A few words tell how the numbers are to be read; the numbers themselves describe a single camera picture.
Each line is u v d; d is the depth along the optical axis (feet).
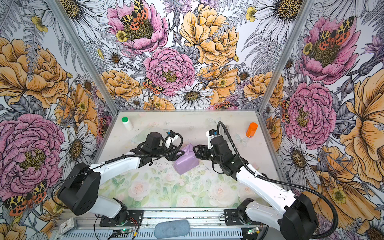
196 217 2.50
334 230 1.32
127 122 3.45
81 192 1.42
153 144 2.27
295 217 1.27
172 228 2.26
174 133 2.51
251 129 3.34
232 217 2.41
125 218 2.34
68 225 2.31
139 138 3.47
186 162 2.68
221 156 1.92
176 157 2.57
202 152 2.25
